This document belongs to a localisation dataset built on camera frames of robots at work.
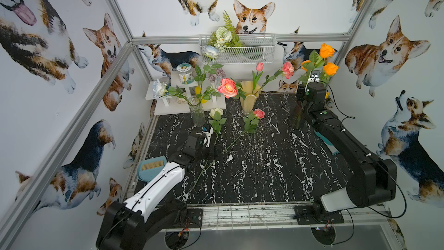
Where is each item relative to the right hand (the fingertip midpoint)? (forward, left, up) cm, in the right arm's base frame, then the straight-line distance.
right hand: (319, 81), depth 78 cm
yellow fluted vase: (+6, +31, -22) cm, 38 cm away
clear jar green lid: (+13, +64, -3) cm, 66 cm away
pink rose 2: (+1, +29, -34) cm, 44 cm away
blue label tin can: (+14, +76, -10) cm, 78 cm away
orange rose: (+13, +4, +1) cm, 13 cm away
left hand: (-19, +49, -21) cm, 56 cm away
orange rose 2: (+9, -8, -1) cm, 12 cm away
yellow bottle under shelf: (+13, +60, -17) cm, 64 cm away
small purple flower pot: (+14, +48, -8) cm, 51 cm away
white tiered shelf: (+14, +83, -31) cm, 90 cm away
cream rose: (+6, +50, -30) cm, 59 cm away
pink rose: (+6, +13, +1) cm, 14 cm away
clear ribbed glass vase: (0, +59, -19) cm, 62 cm away
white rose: (-5, +71, +1) cm, 71 cm away
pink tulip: (+14, +26, -2) cm, 29 cm away
